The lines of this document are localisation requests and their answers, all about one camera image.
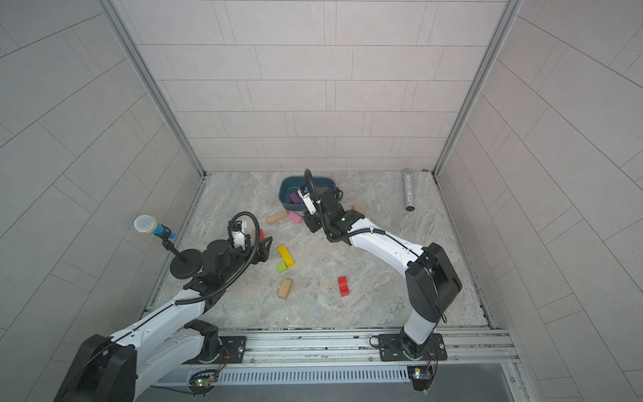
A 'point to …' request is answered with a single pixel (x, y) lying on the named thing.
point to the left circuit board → (202, 382)
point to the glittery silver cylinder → (408, 175)
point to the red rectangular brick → (261, 234)
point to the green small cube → (281, 267)
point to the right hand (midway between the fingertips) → (309, 211)
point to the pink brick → (295, 217)
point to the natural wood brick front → (284, 287)
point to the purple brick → (294, 198)
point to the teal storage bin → (289, 185)
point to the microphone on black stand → (185, 263)
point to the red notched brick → (343, 286)
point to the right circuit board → (421, 376)
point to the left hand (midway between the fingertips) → (266, 235)
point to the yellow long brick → (286, 256)
